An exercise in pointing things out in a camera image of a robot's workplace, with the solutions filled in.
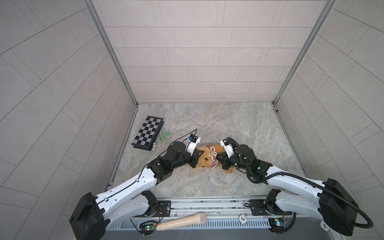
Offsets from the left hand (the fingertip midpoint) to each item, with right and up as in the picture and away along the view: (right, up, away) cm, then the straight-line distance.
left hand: (206, 152), depth 73 cm
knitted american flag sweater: (+4, -2, +1) cm, 4 cm away
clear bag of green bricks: (-26, +6, +26) cm, 37 cm away
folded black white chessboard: (-36, +7, +22) cm, 42 cm away
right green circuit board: (+32, -32, -5) cm, 46 cm away
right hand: (+4, -4, +4) cm, 7 cm away
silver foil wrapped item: (-31, -1, +18) cm, 36 cm away
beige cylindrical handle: (-3, -27, -7) cm, 29 cm away
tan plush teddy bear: (-1, -4, -1) cm, 4 cm away
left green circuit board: (-26, -31, -8) cm, 41 cm away
